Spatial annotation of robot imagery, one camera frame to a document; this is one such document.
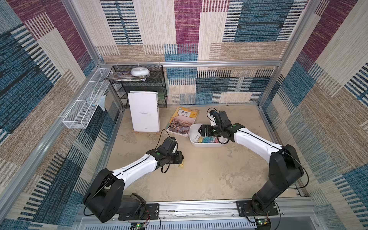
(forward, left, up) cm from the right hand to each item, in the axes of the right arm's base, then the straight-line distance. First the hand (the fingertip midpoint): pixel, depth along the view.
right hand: (204, 128), depth 89 cm
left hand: (-14, +14, -8) cm, 22 cm away
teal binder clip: (0, -3, -13) cm, 13 cm away
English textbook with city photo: (+16, +15, -12) cm, 25 cm away
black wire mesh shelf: (+37, +33, +8) cm, 51 cm away
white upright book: (+13, +38, +6) cm, 40 cm away
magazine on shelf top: (+27, +49, +20) cm, 59 cm away
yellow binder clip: (-17, +14, -14) cm, 26 cm away
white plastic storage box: (+4, +6, -9) cm, 12 cm away
